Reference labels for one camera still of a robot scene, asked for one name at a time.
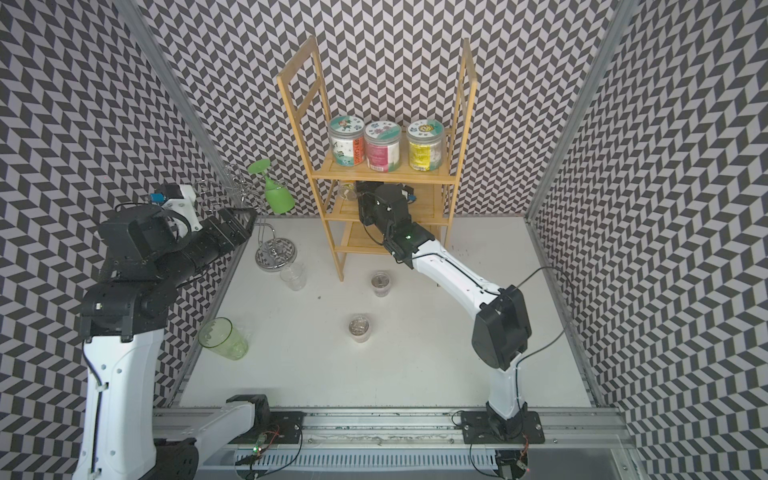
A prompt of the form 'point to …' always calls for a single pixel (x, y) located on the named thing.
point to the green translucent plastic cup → (224, 338)
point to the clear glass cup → (294, 275)
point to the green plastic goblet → (277, 199)
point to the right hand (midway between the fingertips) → (351, 188)
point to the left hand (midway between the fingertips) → (247, 223)
